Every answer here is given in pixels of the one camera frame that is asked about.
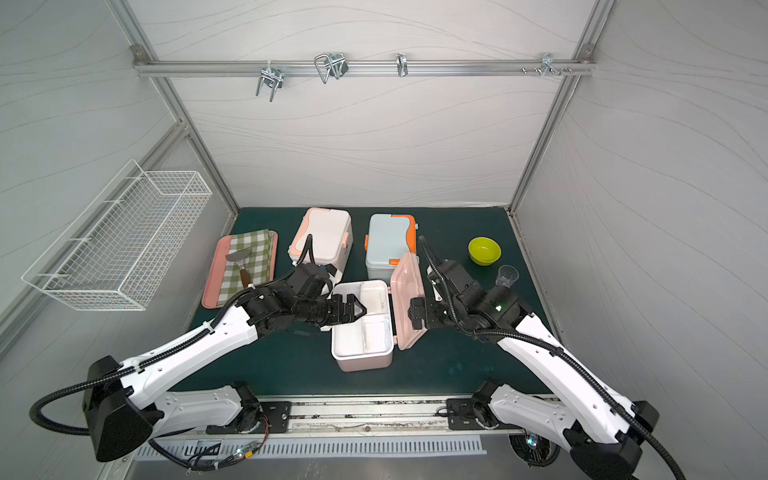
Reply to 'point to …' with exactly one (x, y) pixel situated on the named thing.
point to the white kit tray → (371, 334)
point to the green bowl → (484, 251)
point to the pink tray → (217, 269)
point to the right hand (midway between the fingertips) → (428, 309)
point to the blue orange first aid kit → (390, 237)
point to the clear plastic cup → (507, 275)
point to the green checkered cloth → (259, 265)
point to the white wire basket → (120, 255)
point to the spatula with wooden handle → (239, 257)
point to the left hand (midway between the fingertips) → (355, 316)
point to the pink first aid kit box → (405, 284)
